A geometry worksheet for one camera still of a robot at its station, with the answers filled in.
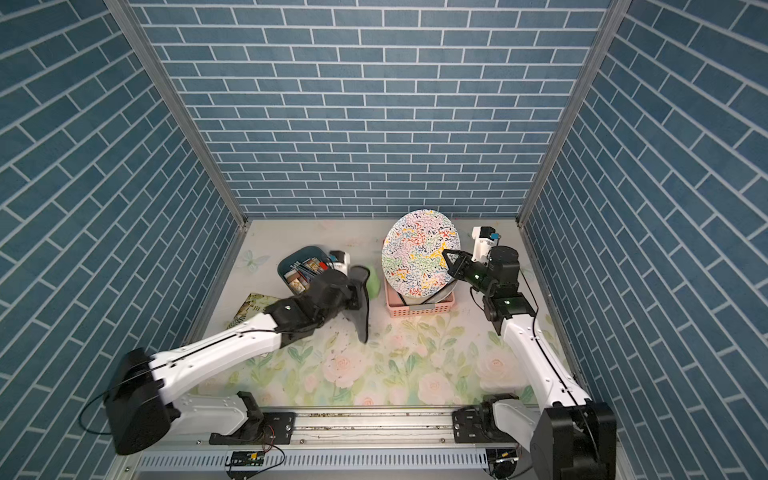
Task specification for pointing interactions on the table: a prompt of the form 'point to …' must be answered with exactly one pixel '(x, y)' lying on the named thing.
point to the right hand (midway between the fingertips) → (447, 252)
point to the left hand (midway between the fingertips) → (371, 291)
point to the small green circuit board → (248, 458)
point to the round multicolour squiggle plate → (412, 258)
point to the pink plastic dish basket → (396, 308)
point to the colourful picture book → (253, 305)
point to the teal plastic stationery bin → (299, 266)
